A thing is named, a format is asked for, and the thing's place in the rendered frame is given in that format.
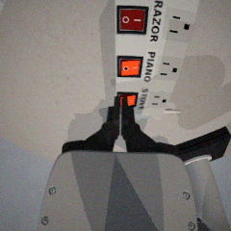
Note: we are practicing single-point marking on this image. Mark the grey power strip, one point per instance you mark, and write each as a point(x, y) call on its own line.
point(151, 41)

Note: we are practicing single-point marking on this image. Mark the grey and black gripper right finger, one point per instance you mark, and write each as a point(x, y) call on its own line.
point(138, 140)

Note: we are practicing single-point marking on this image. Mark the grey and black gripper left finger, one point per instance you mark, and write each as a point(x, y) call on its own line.
point(102, 139)

